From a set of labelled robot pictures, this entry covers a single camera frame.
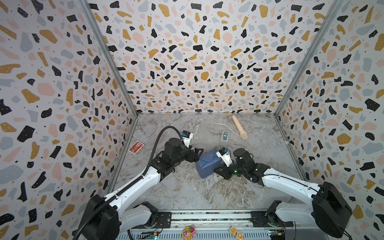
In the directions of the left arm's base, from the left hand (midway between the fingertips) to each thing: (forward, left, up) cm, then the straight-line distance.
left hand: (198, 146), depth 77 cm
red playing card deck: (+12, +41, -20) cm, 47 cm away
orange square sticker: (-37, -19, -19) cm, 46 cm away
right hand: (-8, -8, -8) cm, 14 cm away
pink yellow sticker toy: (-35, +5, -18) cm, 40 cm away
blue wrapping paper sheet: (-5, -5, -8) cm, 11 cm away
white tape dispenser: (+18, -18, -18) cm, 31 cm away
